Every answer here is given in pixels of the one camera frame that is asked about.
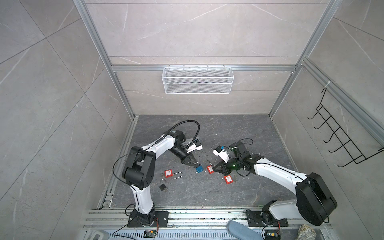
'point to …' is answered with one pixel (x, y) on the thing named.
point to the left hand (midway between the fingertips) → (195, 162)
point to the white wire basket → (198, 80)
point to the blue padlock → (199, 169)
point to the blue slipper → (242, 232)
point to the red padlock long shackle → (169, 173)
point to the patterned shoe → (305, 232)
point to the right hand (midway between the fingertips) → (214, 168)
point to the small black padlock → (163, 187)
